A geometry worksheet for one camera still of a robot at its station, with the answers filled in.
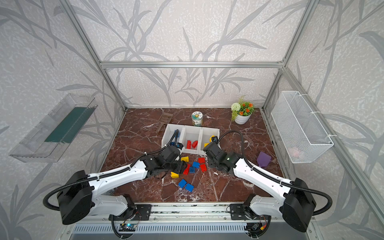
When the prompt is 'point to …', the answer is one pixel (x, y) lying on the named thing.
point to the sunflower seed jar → (197, 117)
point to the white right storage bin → (206, 134)
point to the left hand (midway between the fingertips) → (185, 161)
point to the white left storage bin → (170, 130)
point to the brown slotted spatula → (165, 118)
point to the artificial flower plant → (243, 108)
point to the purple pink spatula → (263, 159)
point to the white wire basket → (301, 134)
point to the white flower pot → (241, 120)
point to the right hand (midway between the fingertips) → (213, 152)
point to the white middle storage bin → (191, 133)
